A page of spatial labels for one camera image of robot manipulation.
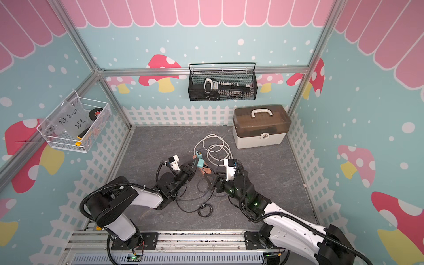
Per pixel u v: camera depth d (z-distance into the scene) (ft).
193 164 2.67
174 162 2.60
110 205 1.52
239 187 1.84
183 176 2.48
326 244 1.36
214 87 2.91
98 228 2.53
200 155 3.17
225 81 3.01
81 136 2.10
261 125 3.05
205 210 2.73
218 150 3.48
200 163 2.66
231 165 2.17
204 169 3.10
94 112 2.62
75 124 2.28
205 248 2.41
